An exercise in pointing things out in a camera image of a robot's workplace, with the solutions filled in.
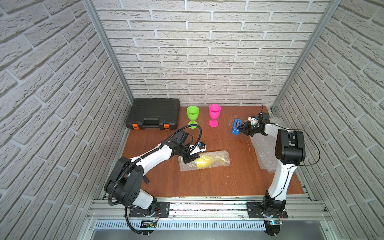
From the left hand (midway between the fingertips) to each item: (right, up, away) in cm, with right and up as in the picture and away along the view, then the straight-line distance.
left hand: (199, 154), depth 85 cm
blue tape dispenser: (+26, +12, +17) cm, 33 cm away
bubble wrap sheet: (-4, -6, -2) cm, 7 cm away
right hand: (+29, +14, +18) cm, 37 cm away
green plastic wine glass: (-4, +25, +16) cm, 30 cm away
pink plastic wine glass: (+10, +26, +12) cm, 30 cm away
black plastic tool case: (-29, +26, +23) cm, 45 cm away
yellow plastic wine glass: (+4, -4, -2) cm, 6 cm away
